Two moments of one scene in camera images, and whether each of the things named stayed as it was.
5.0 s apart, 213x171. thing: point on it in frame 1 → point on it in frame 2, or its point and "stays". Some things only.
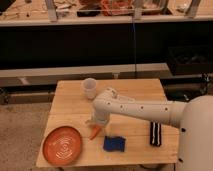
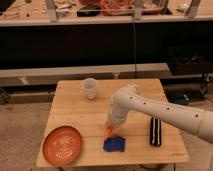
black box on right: x=190 y=60 stays
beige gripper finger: x=90 y=123 → x=108 y=125
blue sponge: x=114 y=144 stays
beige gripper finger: x=103 y=129 → x=115 y=130
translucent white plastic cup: x=90 y=87 stays
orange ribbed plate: x=62 y=145 stays
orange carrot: x=95 y=132 → x=108 y=132
